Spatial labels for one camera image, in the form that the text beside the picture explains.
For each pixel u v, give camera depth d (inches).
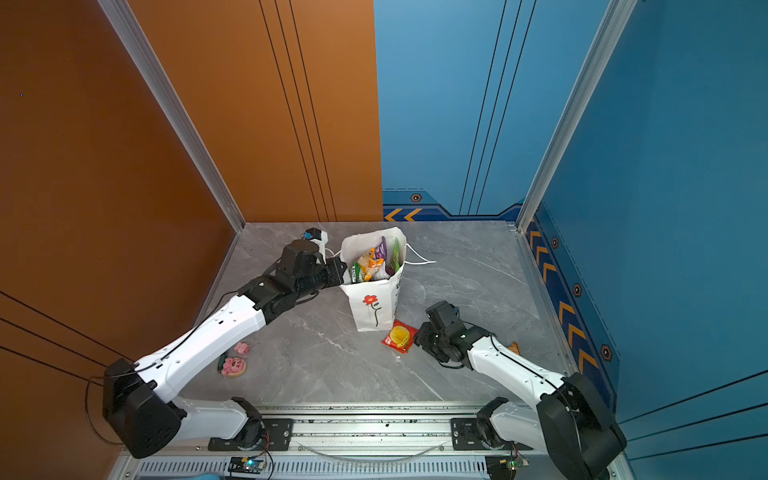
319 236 27.5
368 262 31.9
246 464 27.9
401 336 35.1
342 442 28.6
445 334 25.7
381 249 33.4
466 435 28.5
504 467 27.5
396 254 33.3
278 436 28.8
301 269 22.9
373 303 30.7
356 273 31.2
